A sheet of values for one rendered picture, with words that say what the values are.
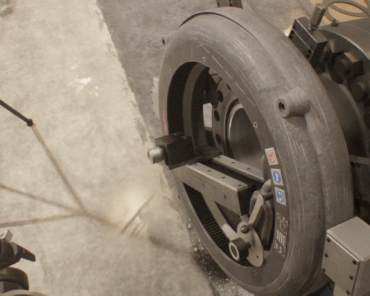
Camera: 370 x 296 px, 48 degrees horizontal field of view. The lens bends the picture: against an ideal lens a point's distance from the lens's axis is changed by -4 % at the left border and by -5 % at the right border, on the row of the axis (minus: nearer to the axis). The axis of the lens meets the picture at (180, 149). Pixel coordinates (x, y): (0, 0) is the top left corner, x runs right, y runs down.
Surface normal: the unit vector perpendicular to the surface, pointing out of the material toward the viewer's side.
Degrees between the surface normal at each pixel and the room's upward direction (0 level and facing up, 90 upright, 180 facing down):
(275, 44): 4
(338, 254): 90
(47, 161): 0
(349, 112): 26
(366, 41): 5
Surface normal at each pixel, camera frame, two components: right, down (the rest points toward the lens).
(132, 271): 0.09, -0.64
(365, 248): -0.08, -0.86
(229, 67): -0.90, 0.28
